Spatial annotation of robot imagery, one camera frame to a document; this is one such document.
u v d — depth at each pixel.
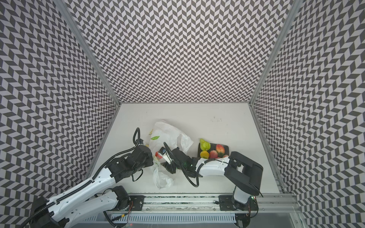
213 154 0.84
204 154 0.87
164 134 0.81
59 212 0.40
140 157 0.58
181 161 0.63
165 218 0.69
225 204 0.73
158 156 0.71
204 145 0.87
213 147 0.90
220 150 0.87
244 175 0.44
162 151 0.69
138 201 0.73
